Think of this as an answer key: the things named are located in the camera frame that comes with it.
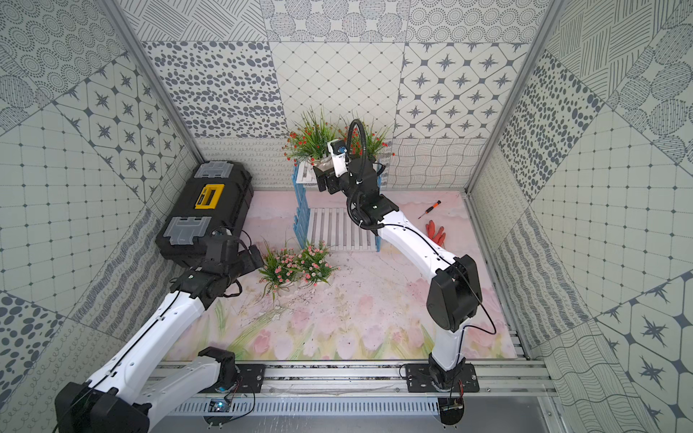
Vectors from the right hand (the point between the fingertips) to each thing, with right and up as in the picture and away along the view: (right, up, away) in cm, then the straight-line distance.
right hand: (330, 164), depth 78 cm
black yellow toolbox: (-43, -8, +17) cm, 47 cm away
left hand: (-24, -27, +2) cm, 36 cm away
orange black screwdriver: (+42, -11, +38) cm, 58 cm away
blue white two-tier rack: (-4, -21, +26) cm, 34 cm away
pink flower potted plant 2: (-5, -32, +1) cm, 32 cm away
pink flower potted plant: (-15, -32, +2) cm, 36 cm away
